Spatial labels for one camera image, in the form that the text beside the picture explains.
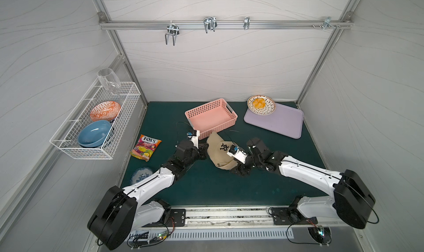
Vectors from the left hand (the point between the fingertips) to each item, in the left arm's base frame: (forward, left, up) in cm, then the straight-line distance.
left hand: (208, 145), depth 83 cm
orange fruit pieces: (+41, -34, -10) cm, 54 cm away
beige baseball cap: (+1, -5, -6) cm, 8 cm away
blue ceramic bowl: (-8, +43, +21) cm, 49 cm away
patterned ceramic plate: (+38, -41, -12) cm, 57 cm away
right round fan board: (-35, -51, -16) cm, 64 cm away
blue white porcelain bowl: (-12, +35, -10) cm, 39 cm away
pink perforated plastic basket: (+30, 0, -13) cm, 33 cm away
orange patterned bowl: (+5, +45, +20) cm, 49 cm away
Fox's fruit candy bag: (+4, +38, -10) cm, 39 cm away
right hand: (-7, -13, -5) cm, 15 cm away
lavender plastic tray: (+30, -51, -15) cm, 61 cm away
